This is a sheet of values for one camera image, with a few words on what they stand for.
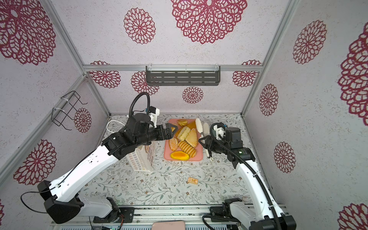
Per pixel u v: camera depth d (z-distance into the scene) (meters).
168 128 0.58
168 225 0.69
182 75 0.91
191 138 1.01
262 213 0.39
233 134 0.56
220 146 0.54
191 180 0.85
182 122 1.11
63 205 0.40
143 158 0.78
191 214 0.76
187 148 0.95
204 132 0.75
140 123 0.48
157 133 0.58
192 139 1.00
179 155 0.92
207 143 0.66
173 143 0.97
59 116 0.73
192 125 1.09
